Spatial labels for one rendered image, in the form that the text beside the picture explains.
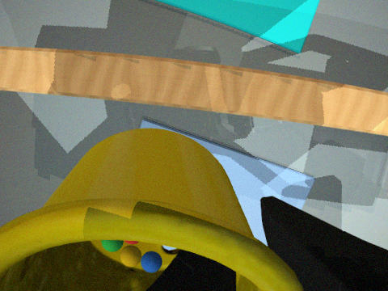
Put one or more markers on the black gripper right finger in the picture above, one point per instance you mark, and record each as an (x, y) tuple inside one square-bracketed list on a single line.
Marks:
[(323, 257)]

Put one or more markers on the blue marble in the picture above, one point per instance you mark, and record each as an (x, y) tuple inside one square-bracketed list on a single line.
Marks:
[(151, 261)]

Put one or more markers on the golden brown marble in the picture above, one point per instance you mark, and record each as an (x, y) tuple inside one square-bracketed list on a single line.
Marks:
[(130, 255)]

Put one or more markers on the yellow cup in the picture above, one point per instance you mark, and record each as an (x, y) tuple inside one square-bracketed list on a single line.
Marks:
[(151, 186)]

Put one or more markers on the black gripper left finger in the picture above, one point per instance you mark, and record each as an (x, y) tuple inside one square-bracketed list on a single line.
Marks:
[(190, 272)]

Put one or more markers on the brown wooden plank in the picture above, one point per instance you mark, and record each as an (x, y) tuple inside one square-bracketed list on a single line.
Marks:
[(193, 85)]

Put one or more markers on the green marble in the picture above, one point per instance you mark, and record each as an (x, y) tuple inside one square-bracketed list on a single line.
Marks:
[(112, 245)]

